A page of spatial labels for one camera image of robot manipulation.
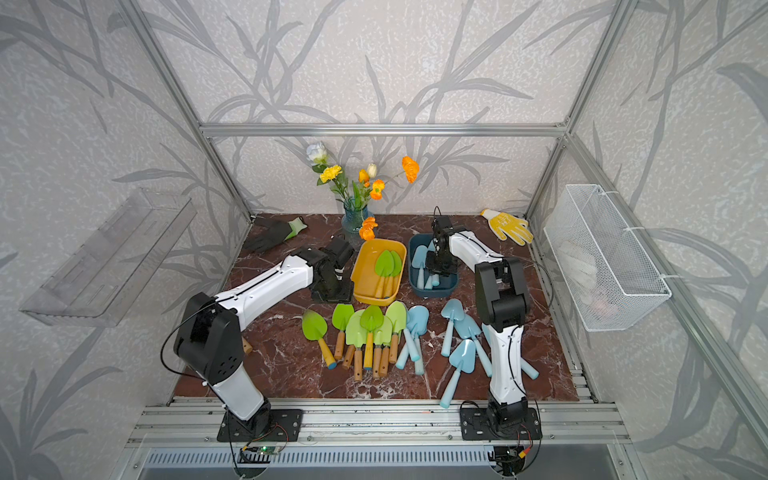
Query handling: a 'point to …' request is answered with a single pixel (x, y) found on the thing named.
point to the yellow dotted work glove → (503, 224)
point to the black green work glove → (268, 233)
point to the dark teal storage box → (423, 284)
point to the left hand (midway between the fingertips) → (344, 299)
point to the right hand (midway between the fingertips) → (433, 269)
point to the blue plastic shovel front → (463, 355)
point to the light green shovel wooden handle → (382, 337)
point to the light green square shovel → (355, 337)
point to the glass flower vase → (352, 222)
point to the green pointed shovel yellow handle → (371, 319)
